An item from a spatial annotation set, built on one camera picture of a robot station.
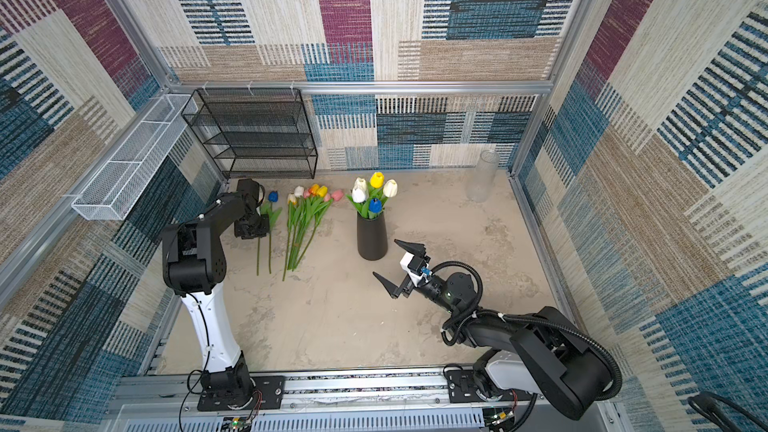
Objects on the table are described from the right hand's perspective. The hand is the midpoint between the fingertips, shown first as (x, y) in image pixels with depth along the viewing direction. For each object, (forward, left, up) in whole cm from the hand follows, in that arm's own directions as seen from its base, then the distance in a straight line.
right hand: (387, 257), depth 76 cm
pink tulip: (+35, +18, -17) cm, 43 cm away
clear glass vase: (+37, -35, -16) cm, 53 cm away
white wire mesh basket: (+10, +63, +15) cm, 66 cm away
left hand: (+21, +43, -17) cm, 51 cm away
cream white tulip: (+12, -1, +12) cm, 17 cm away
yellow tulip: (+16, +2, +12) cm, 20 cm away
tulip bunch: (+28, +28, -15) cm, 42 cm away
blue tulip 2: (+25, +39, -16) cm, 50 cm away
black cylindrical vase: (+11, +4, -7) cm, 14 cm away
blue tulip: (+9, +2, +9) cm, 13 cm away
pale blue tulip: (+12, +7, +10) cm, 17 cm away
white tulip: (+15, +6, +10) cm, 19 cm away
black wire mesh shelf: (+53, +47, -2) cm, 71 cm away
